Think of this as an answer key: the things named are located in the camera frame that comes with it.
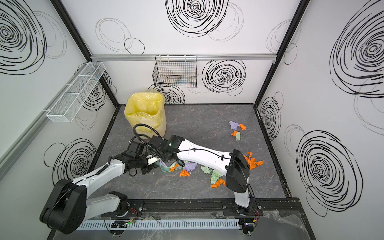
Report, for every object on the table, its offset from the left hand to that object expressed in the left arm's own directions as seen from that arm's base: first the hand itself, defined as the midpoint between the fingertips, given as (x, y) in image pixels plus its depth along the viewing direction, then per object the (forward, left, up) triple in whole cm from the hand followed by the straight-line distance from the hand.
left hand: (156, 161), depth 87 cm
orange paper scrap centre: (-6, -17, -1) cm, 18 cm away
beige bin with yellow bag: (+31, +11, +11) cm, 35 cm away
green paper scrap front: (-7, -34, -1) cm, 35 cm away
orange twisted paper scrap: (+22, -48, 0) cm, 53 cm away
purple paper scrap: (+30, -50, -2) cm, 58 cm away
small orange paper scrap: (+28, -56, -2) cm, 63 cm away
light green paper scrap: (+21, -52, -3) cm, 56 cm away
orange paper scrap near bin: (-3, -11, 0) cm, 11 cm away
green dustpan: (-4, -8, -1) cm, 9 cm away
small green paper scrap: (-3, -29, -2) cm, 30 cm away
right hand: (-2, -10, +12) cm, 16 cm away
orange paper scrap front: (-10, -37, -3) cm, 38 cm away
